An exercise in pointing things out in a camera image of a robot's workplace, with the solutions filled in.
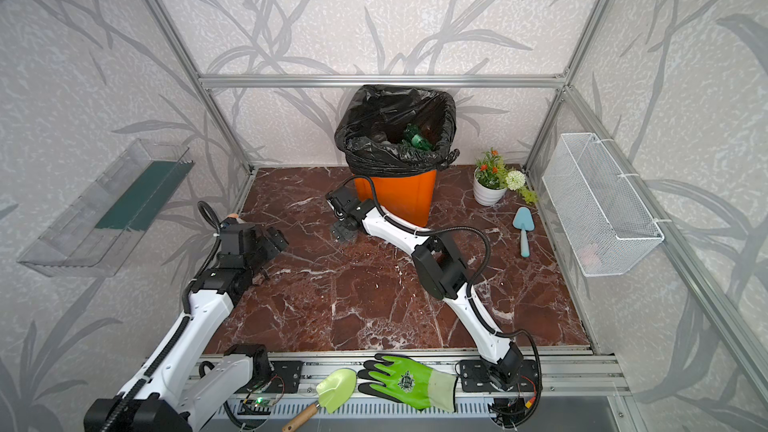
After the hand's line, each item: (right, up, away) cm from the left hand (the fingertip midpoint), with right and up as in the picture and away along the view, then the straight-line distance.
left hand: (275, 230), depth 83 cm
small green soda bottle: (+38, +30, +13) cm, 51 cm away
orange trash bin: (+37, +9, +6) cm, 38 cm away
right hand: (+18, +4, +15) cm, 24 cm away
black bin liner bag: (+30, +31, +17) cm, 47 cm away
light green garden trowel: (+19, -38, -11) cm, 44 cm away
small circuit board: (0, -41, -11) cm, 43 cm away
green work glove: (+37, -36, -11) cm, 53 cm away
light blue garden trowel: (+79, 0, +22) cm, 82 cm away
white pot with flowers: (+66, +16, +17) cm, 70 cm away
